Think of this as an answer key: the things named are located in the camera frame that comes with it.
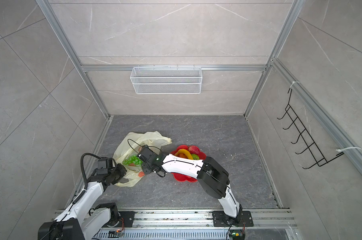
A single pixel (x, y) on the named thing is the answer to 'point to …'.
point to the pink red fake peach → (194, 149)
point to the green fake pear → (195, 157)
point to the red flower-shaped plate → (182, 178)
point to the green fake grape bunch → (133, 159)
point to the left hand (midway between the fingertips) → (125, 165)
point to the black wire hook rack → (312, 148)
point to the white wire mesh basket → (166, 80)
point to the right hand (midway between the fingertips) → (147, 166)
